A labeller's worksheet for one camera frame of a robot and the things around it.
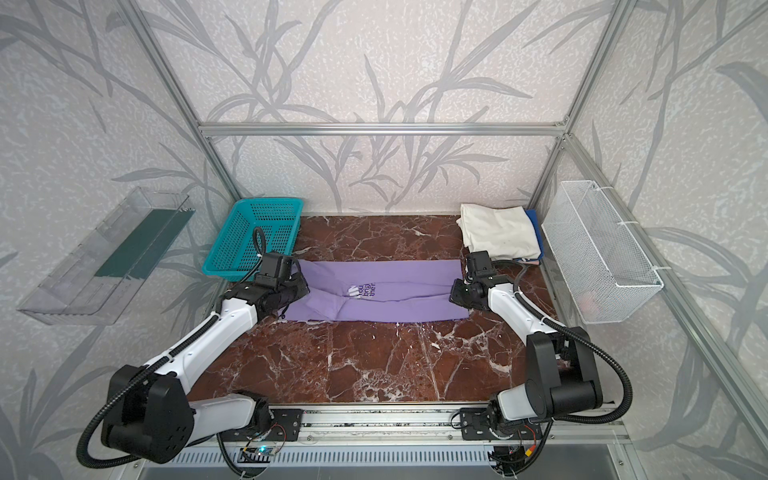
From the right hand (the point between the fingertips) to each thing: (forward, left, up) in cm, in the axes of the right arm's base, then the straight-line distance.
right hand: (456, 287), depth 91 cm
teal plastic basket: (+29, +78, -5) cm, 83 cm away
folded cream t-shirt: (+21, -18, +1) cm, 28 cm away
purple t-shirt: (+3, +24, -8) cm, 25 cm away
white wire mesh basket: (-13, -26, +28) cm, 40 cm away
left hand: (0, +44, +7) cm, 45 cm away
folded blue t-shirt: (+31, -33, -1) cm, 46 cm away
